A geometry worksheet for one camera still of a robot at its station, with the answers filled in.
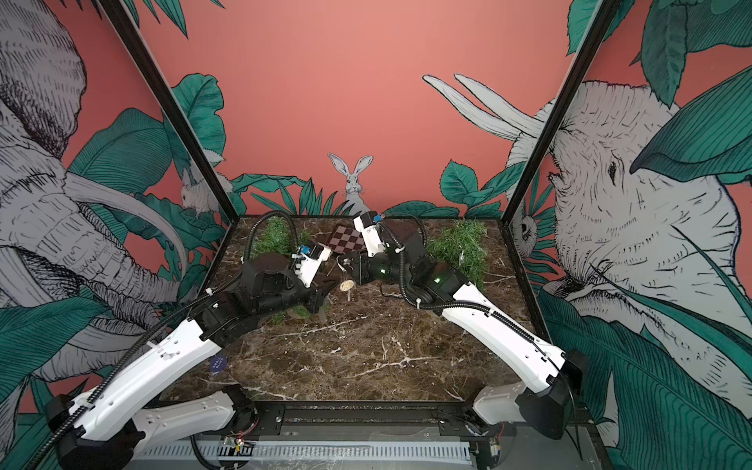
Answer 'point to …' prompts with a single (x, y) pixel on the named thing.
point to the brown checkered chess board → (346, 240)
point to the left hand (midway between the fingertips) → (340, 278)
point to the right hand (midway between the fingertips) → (339, 255)
